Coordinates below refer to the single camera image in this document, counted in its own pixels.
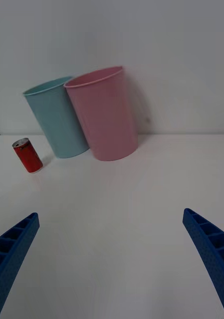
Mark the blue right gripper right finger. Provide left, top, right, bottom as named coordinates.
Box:
left=183, top=208, right=224, bottom=319

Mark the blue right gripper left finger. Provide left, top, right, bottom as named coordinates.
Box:
left=0, top=212, right=40, bottom=319

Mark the red drink can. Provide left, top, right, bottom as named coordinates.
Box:
left=12, top=138, right=43, bottom=174

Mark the pale blue plastic waste bin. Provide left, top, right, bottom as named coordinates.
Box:
left=22, top=76, right=90, bottom=159

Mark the pink plastic waste bin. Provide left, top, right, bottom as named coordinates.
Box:
left=63, top=65, right=139, bottom=161

